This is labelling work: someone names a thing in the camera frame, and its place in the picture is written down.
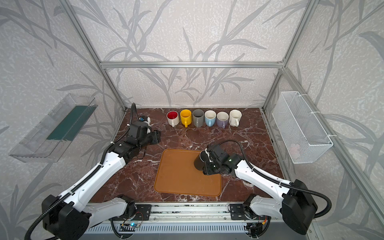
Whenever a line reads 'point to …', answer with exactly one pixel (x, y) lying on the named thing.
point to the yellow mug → (186, 117)
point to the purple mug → (222, 119)
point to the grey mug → (198, 115)
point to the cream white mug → (172, 117)
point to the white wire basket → (304, 140)
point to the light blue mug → (210, 117)
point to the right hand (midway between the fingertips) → (205, 164)
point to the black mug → (199, 161)
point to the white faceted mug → (234, 117)
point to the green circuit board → (131, 226)
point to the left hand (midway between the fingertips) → (159, 128)
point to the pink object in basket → (293, 149)
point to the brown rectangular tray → (176, 174)
